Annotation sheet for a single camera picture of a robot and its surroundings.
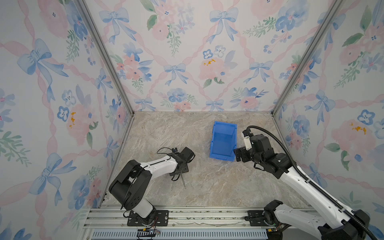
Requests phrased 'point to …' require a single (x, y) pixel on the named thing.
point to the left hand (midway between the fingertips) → (181, 168)
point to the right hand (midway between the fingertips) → (241, 147)
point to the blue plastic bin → (224, 140)
